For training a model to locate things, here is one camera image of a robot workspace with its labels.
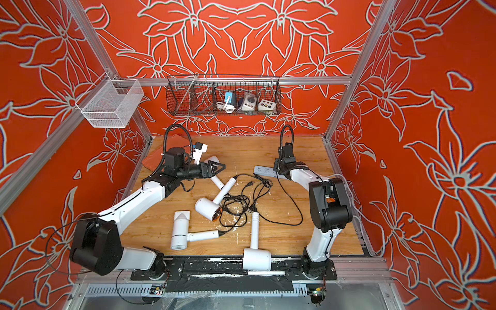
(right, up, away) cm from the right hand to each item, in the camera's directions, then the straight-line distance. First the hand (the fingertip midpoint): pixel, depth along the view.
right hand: (277, 162), depth 98 cm
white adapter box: (-15, +29, -7) cm, 33 cm away
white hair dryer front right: (-13, -36, -27) cm, 46 cm away
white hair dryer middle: (-32, -21, -13) cm, 40 cm away
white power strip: (-4, -5, +3) cm, 7 cm away
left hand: (-27, -1, -20) cm, 33 cm away
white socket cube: (-6, +28, -4) cm, 29 cm away
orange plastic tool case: (-67, +1, +7) cm, 67 cm away
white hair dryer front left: (-43, -29, -21) cm, 56 cm away
